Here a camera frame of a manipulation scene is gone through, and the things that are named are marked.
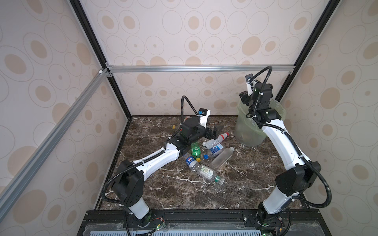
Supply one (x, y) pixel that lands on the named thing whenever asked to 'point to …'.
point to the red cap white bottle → (208, 143)
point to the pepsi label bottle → (192, 163)
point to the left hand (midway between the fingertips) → (221, 122)
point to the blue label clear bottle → (215, 150)
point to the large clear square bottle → (220, 160)
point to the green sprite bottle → (196, 151)
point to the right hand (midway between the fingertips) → (258, 86)
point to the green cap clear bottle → (207, 171)
